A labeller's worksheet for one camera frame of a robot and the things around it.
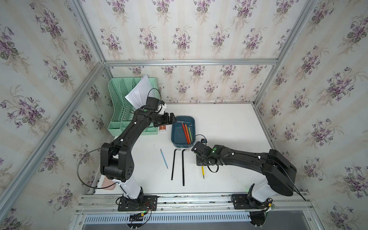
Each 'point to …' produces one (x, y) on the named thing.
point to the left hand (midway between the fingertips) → (171, 121)
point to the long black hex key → (183, 150)
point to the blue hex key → (163, 157)
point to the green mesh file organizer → (120, 109)
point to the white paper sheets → (138, 95)
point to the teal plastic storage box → (183, 132)
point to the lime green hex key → (189, 131)
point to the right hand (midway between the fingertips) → (200, 161)
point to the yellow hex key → (203, 171)
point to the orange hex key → (187, 132)
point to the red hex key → (185, 132)
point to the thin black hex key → (173, 163)
